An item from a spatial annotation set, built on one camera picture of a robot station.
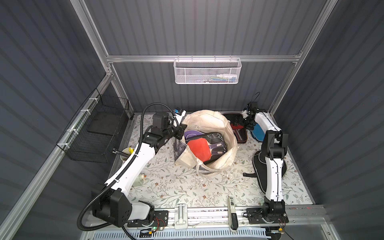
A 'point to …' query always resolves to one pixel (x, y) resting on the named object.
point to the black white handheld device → (232, 218)
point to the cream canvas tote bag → (210, 121)
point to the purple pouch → (191, 134)
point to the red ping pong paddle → (202, 149)
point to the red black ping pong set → (239, 131)
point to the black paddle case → (259, 163)
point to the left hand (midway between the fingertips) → (187, 126)
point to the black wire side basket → (91, 136)
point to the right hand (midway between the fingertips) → (241, 124)
